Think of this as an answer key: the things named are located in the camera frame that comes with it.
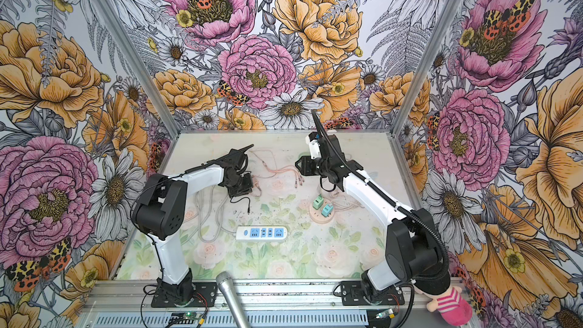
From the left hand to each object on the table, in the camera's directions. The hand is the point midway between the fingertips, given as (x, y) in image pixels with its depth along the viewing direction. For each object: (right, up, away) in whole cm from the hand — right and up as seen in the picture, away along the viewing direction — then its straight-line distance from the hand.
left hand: (250, 195), depth 97 cm
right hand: (+21, +12, -13) cm, 27 cm away
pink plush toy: (+62, -22, -27) cm, 71 cm away
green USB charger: (+28, -1, -8) cm, 29 cm away
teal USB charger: (+31, -4, -10) cm, 33 cm away
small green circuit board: (-15, -33, -25) cm, 44 cm away
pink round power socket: (+27, -7, -7) cm, 29 cm away
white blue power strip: (+7, -12, -12) cm, 18 cm away
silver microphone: (-2, -25, -24) cm, 34 cm away
